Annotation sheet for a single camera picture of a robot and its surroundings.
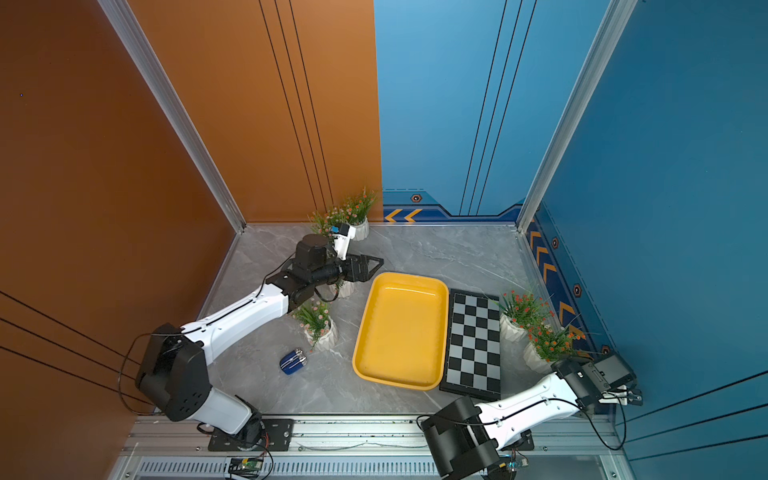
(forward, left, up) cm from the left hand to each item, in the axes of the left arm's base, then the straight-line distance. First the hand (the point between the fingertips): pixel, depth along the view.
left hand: (374, 256), depth 81 cm
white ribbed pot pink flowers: (-16, +14, -12) cm, 25 cm away
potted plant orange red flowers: (-21, -44, -15) cm, 51 cm away
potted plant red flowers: (-13, -39, -9) cm, 42 cm away
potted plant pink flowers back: (+21, +20, -9) cm, 30 cm away
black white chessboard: (-20, -28, -20) cm, 40 cm away
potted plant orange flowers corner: (+31, +7, -7) cm, 32 cm away
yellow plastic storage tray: (-12, -8, -24) cm, 28 cm away
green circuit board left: (-45, +30, -26) cm, 60 cm away
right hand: (-26, -51, -13) cm, 59 cm away
